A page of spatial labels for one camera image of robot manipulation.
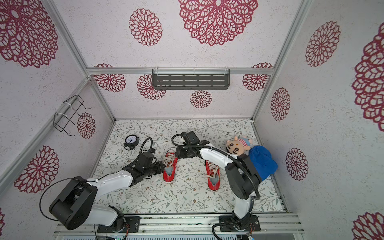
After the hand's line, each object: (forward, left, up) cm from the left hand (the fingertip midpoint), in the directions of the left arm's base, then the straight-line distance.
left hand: (166, 166), depth 90 cm
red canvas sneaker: (+4, -3, +3) cm, 5 cm away
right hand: (+6, -6, +6) cm, 11 cm away
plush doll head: (+12, -44, +3) cm, 46 cm away
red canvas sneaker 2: (-6, -28, +1) cm, 29 cm away
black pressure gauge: (+19, +27, -1) cm, 33 cm away
